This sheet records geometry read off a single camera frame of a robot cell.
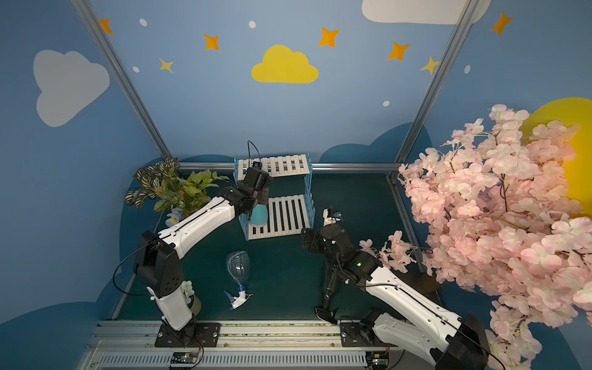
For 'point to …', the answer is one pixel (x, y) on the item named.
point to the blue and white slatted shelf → (287, 216)
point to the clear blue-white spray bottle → (238, 265)
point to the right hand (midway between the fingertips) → (315, 229)
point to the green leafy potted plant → (163, 180)
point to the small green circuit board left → (184, 358)
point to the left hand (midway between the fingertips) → (259, 187)
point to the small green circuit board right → (378, 359)
